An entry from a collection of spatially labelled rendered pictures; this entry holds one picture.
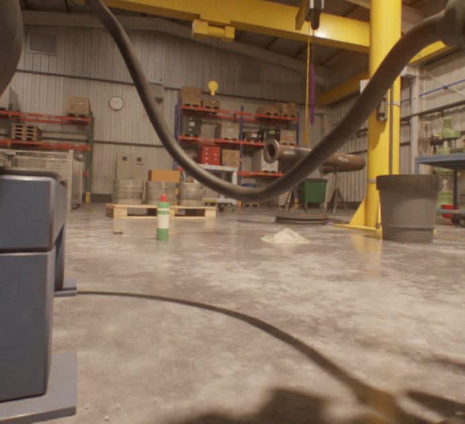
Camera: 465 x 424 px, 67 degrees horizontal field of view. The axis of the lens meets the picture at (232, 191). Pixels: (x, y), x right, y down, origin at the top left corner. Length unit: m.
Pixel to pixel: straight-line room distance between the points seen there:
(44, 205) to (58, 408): 0.21
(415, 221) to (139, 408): 2.18
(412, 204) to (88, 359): 2.14
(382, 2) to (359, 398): 3.64
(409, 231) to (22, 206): 2.26
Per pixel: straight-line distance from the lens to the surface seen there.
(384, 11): 3.86
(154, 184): 4.28
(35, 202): 0.44
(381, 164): 3.45
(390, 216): 2.49
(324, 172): 9.91
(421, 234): 2.49
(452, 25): 0.47
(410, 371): 0.60
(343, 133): 0.56
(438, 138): 7.28
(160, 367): 0.54
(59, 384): 0.51
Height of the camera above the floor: 0.23
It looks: 1 degrees up
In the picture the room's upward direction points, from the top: 2 degrees clockwise
